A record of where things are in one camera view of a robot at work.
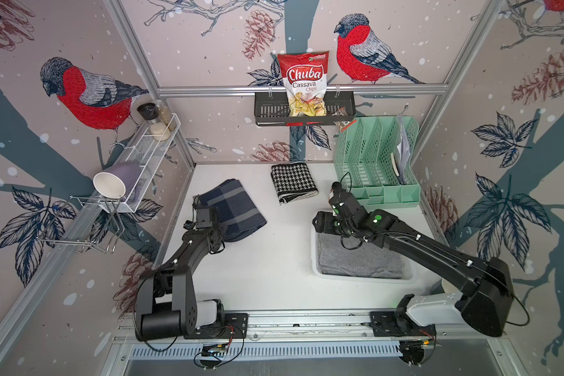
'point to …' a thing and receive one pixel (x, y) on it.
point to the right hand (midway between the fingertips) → (319, 221)
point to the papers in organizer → (401, 154)
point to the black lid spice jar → (159, 130)
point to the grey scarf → (345, 256)
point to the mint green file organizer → (374, 157)
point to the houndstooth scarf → (294, 182)
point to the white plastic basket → (410, 276)
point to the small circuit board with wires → (215, 356)
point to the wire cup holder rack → (85, 222)
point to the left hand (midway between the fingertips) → (226, 225)
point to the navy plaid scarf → (236, 210)
